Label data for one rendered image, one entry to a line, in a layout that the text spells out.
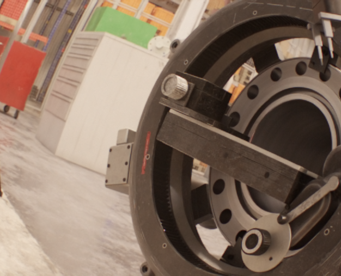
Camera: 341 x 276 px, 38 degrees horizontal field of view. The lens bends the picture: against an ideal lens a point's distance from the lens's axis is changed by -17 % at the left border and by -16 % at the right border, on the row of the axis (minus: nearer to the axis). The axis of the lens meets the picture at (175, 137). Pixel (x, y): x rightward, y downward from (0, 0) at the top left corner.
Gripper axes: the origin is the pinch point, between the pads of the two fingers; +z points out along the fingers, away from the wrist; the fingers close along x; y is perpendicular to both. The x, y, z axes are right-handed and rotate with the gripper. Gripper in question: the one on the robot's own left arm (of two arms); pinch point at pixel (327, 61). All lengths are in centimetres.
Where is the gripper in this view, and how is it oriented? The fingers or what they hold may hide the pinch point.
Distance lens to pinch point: 72.9
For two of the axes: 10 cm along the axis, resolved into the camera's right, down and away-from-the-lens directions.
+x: -0.7, 0.9, 9.9
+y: 10.0, -0.2, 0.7
